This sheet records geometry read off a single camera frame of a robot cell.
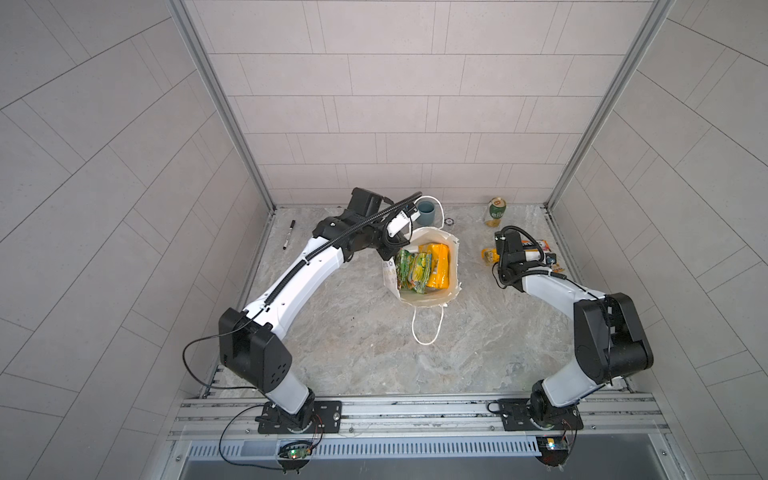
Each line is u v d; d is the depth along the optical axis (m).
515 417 0.71
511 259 0.71
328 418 0.71
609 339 0.45
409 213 0.65
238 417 0.72
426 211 1.11
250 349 0.40
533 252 0.77
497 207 1.05
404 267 0.91
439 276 0.83
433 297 0.83
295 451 0.65
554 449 0.69
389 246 0.63
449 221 1.12
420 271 0.89
